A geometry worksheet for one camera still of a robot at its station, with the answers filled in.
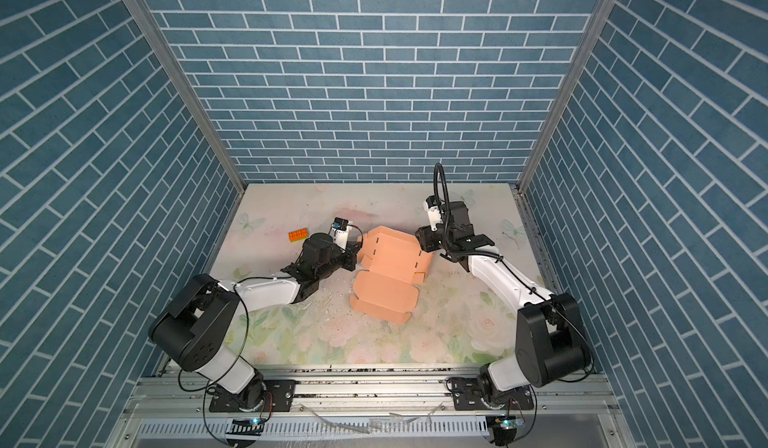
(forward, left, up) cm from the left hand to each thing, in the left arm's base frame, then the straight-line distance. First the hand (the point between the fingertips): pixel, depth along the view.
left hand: (362, 244), depth 90 cm
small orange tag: (+10, +24, -10) cm, 27 cm away
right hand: (+2, -18, +5) cm, 19 cm away
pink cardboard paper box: (-2, -10, -6) cm, 12 cm away
